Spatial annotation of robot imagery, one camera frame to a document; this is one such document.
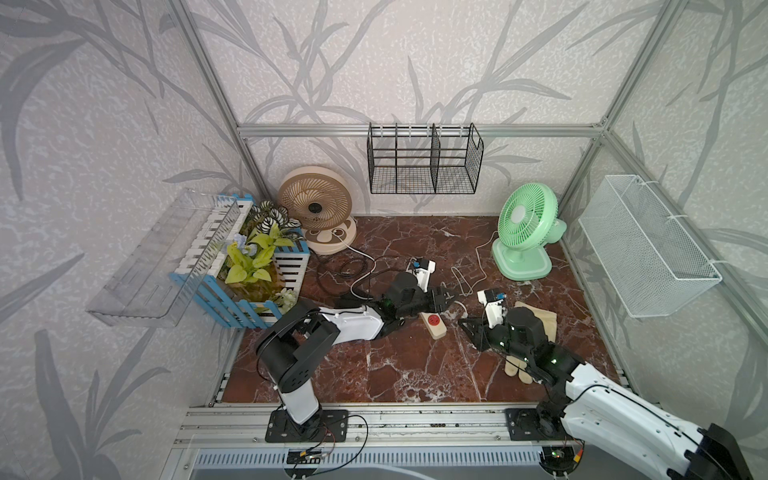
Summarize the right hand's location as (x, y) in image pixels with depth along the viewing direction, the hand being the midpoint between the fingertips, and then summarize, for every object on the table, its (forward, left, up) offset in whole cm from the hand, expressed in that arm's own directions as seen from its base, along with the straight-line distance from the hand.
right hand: (460, 320), depth 78 cm
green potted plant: (+8, +52, +12) cm, 54 cm away
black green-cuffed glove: (0, +20, +10) cm, 22 cm away
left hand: (+6, +1, +1) cm, 6 cm away
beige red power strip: (+3, +6, -10) cm, 12 cm away
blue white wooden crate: (+4, +64, +5) cm, 65 cm away
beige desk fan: (+35, +41, +12) cm, 55 cm away
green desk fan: (+24, -21, +12) cm, 34 cm away
